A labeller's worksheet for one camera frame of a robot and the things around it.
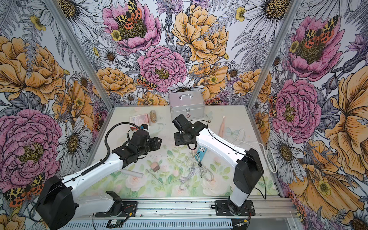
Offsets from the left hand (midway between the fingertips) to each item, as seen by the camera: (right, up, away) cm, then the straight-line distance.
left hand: (158, 144), depth 84 cm
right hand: (+14, +2, -3) cm, 15 cm away
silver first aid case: (+19, +26, +21) cm, 38 cm away
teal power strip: (+26, -6, +8) cm, 27 cm away
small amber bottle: (-9, +17, +28) cm, 34 cm away
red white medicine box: (-18, +14, +24) cm, 34 cm away
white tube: (-15, -17, +1) cm, 23 cm away
